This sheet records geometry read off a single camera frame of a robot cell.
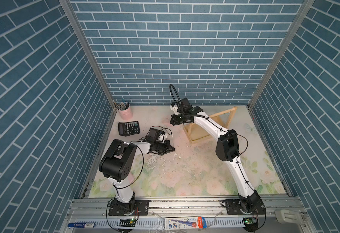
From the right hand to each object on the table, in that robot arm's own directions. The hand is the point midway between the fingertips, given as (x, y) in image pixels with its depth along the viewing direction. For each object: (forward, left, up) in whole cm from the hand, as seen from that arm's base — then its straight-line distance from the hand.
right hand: (170, 122), depth 96 cm
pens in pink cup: (+13, +38, 0) cm, 40 cm away
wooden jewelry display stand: (-3, -18, -8) cm, 20 cm away
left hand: (-16, -6, -8) cm, 19 cm away
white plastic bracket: (-47, -62, -10) cm, 78 cm away
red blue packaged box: (-53, -14, -11) cm, 56 cm away
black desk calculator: (-1, +32, -9) cm, 33 cm away
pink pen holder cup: (+8, +34, -3) cm, 35 cm away
